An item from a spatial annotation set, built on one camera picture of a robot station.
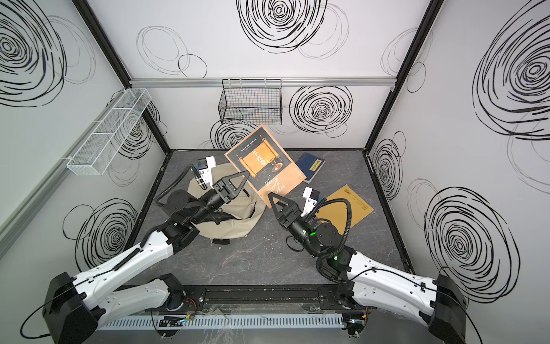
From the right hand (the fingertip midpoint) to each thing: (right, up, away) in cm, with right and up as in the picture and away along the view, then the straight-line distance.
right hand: (267, 205), depth 59 cm
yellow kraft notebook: (+19, -2, -1) cm, 19 cm away
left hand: (-5, +8, 0) cm, 10 cm away
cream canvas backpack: (-14, -9, +24) cm, 29 cm away
